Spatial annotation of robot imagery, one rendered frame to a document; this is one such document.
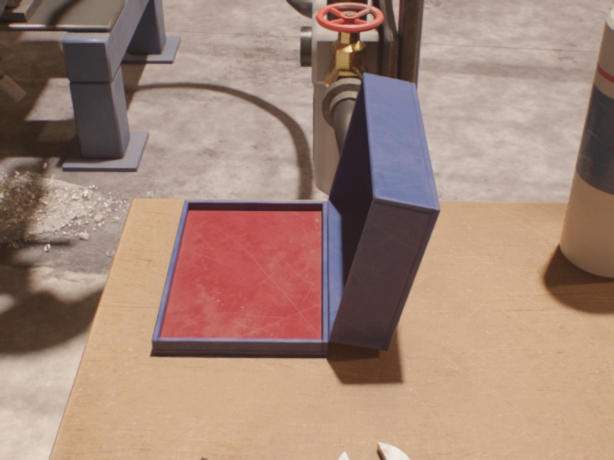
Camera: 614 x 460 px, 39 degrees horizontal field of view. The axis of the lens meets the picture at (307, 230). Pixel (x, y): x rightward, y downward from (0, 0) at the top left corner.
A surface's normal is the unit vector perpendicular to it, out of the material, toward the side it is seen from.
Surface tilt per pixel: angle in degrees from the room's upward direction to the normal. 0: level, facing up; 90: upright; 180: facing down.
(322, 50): 90
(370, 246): 90
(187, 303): 0
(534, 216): 0
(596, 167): 90
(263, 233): 0
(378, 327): 90
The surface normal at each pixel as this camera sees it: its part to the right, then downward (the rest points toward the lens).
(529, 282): 0.00, -0.82
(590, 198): -0.83, 0.33
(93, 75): -0.01, 0.58
